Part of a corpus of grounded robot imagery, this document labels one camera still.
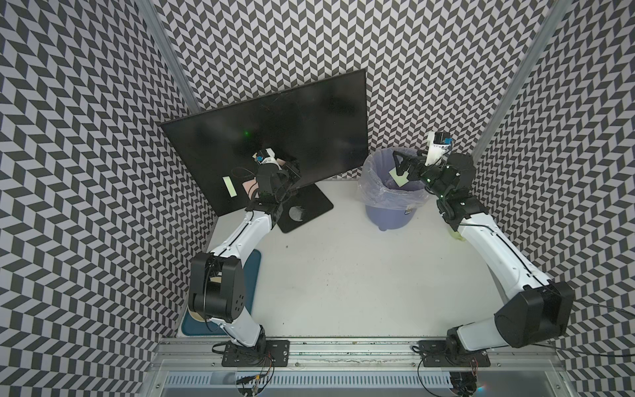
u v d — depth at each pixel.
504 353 0.76
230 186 0.79
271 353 0.72
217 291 0.45
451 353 0.67
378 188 0.81
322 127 1.65
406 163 0.65
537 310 0.40
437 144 0.62
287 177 0.68
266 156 0.74
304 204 1.08
